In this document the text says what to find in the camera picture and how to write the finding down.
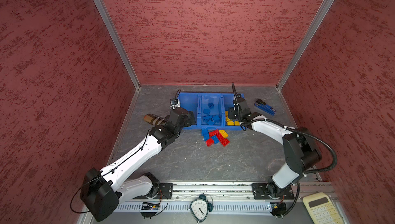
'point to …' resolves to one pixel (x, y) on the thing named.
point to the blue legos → (210, 119)
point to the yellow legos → (230, 122)
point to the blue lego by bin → (204, 132)
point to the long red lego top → (224, 141)
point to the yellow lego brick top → (223, 133)
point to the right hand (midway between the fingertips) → (233, 111)
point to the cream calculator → (321, 209)
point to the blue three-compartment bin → (211, 110)
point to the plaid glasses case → (154, 119)
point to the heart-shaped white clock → (199, 207)
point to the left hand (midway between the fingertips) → (184, 117)
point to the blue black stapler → (263, 106)
